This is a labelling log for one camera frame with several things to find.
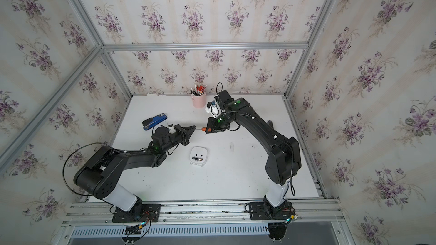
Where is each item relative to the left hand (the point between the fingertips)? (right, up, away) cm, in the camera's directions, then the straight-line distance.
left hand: (197, 127), depth 83 cm
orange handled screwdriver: (+3, -1, -3) cm, 4 cm away
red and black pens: (-2, +22, +27) cm, 35 cm away
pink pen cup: (-2, +14, +28) cm, 31 cm away
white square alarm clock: (0, -16, +5) cm, 16 cm away
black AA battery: (0, -17, +3) cm, 17 cm away
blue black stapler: (-31, +1, +18) cm, 36 cm away
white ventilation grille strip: (-49, -43, -13) cm, 66 cm away
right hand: (+7, -2, -3) cm, 7 cm away
